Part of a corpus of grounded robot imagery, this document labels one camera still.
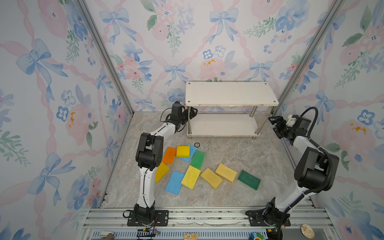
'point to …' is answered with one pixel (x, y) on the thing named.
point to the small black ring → (197, 144)
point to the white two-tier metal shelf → (203, 94)
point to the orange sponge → (169, 155)
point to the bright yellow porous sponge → (191, 177)
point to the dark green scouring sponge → (249, 180)
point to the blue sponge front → (174, 183)
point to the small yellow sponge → (183, 151)
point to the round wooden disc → (307, 231)
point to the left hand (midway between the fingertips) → (195, 111)
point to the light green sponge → (198, 159)
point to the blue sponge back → (192, 150)
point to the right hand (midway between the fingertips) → (271, 121)
